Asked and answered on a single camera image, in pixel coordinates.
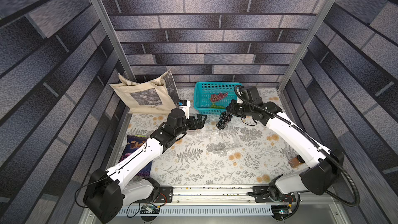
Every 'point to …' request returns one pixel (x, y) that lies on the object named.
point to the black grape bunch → (224, 118)
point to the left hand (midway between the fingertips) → (201, 116)
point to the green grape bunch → (214, 106)
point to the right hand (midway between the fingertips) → (223, 107)
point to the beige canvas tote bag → (159, 96)
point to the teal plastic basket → (203, 91)
